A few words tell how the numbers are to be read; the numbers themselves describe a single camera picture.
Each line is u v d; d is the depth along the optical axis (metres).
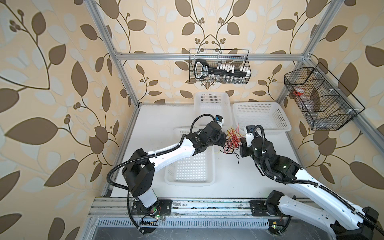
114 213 0.74
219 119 0.71
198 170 0.87
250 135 0.61
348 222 0.39
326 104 0.73
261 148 0.49
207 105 1.20
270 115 1.12
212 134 0.62
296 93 0.83
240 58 0.91
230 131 0.79
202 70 0.85
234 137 0.79
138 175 0.44
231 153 0.83
